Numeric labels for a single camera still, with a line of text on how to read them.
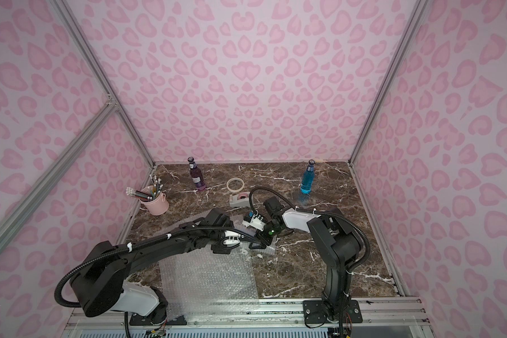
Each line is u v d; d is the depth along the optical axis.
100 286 0.42
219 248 0.77
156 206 0.98
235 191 1.08
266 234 0.80
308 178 1.06
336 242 0.49
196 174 1.00
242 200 1.00
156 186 0.90
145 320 0.73
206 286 0.78
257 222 0.83
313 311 0.74
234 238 0.73
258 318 0.73
